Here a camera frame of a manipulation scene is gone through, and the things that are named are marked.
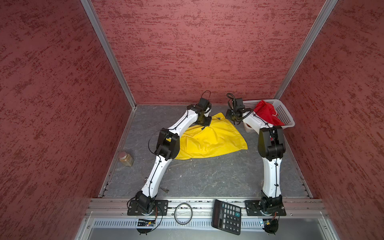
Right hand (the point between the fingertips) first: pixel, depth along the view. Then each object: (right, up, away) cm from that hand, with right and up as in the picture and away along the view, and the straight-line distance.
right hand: (227, 117), depth 105 cm
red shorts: (+26, +4, -7) cm, 27 cm away
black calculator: (-7, -49, -34) cm, 60 cm away
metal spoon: (-39, -40, -25) cm, 62 cm away
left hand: (-15, -6, -5) cm, 17 cm away
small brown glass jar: (-62, -24, -23) cm, 70 cm away
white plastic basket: (+5, -2, -37) cm, 37 cm away
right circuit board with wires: (+14, -52, -36) cm, 65 cm away
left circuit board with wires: (-48, -54, -32) cm, 79 cm away
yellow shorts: (-6, -14, -4) cm, 15 cm away
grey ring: (-25, -49, -33) cm, 64 cm away
